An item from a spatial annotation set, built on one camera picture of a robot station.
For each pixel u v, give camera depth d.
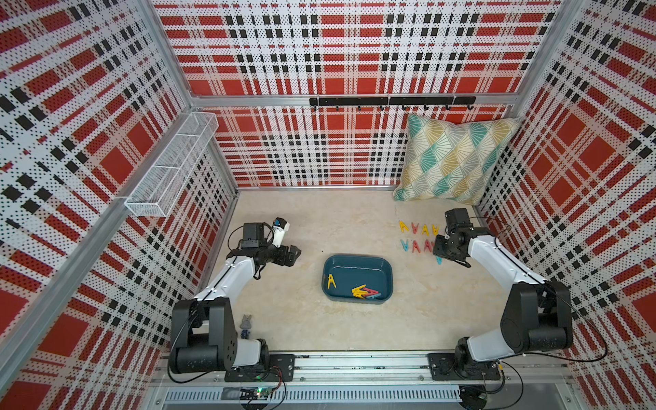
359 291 0.88
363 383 0.72
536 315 0.43
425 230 1.05
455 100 0.89
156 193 0.69
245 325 0.80
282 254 0.78
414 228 1.06
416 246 1.01
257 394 0.69
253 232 0.70
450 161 0.93
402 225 1.08
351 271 0.95
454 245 0.66
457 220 0.71
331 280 0.91
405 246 1.01
